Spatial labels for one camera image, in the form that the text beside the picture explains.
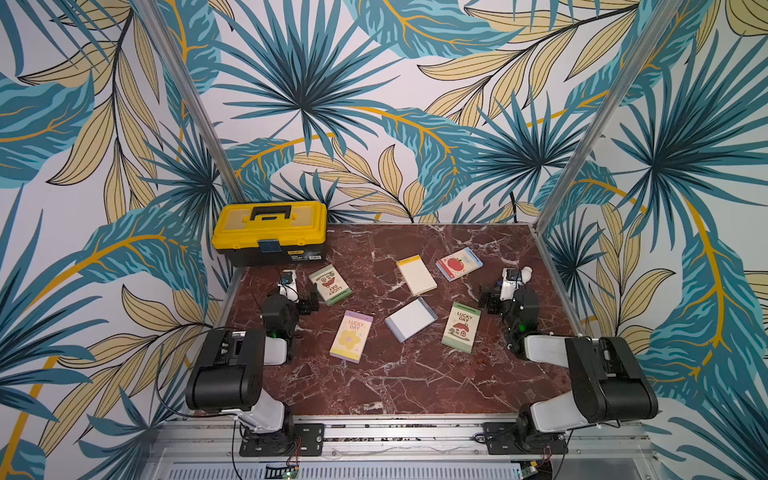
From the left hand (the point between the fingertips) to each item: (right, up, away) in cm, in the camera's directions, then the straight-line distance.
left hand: (300, 286), depth 92 cm
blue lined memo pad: (+35, -10, +3) cm, 36 cm away
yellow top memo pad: (+37, +3, +12) cm, 39 cm away
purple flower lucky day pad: (+16, -15, -2) cm, 22 cm away
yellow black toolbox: (-12, +17, +7) cm, 22 cm away
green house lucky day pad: (+50, -13, 0) cm, 51 cm away
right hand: (+62, 0, +1) cm, 62 cm away
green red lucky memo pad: (+8, 0, +8) cm, 11 cm away
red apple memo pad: (+53, +6, +14) cm, 55 cm away
